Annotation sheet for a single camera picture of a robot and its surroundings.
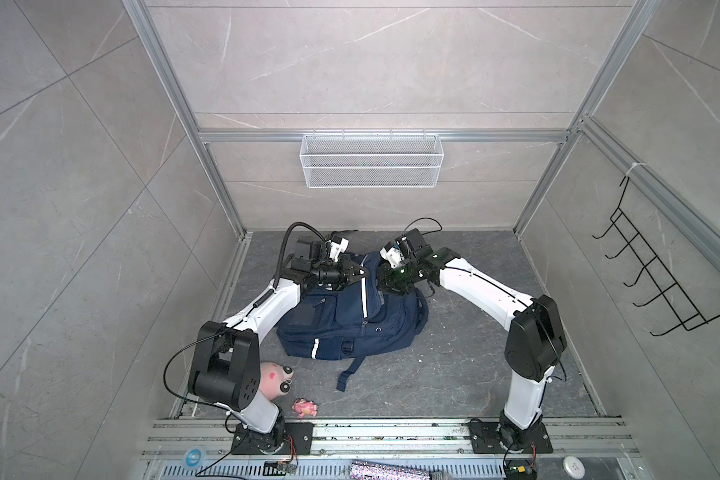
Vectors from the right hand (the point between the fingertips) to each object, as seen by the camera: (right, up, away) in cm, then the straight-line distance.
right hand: (371, 286), depth 84 cm
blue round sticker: (-44, -41, -13) cm, 61 cm away
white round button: (+48, -41, -15) cm, 65 cm away
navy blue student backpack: (-5, -9, -5) cm, 12 cm away
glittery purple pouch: (-2, -40, -17) cm, 44 cm away
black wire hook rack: (+65, +3, -15) cm, 67 cm away
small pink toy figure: (-18, -31, -8) cm, 36 cm away
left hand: (0, +6, -4) cm, 7 cm away
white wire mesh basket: (-1, +41, +16) cm, 45 cm away
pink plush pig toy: (-26, -24, -8) cm, 36 cm away
